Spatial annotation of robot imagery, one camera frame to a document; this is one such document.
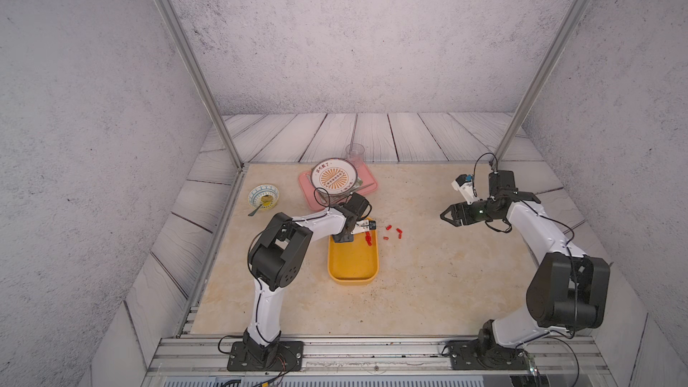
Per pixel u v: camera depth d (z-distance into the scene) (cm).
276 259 52
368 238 97
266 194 108
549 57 87
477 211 74
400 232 99
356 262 91
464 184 79
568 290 44
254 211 98
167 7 76
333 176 115
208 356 75
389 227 101
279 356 72
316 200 109
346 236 79
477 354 72
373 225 91
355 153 120
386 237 98
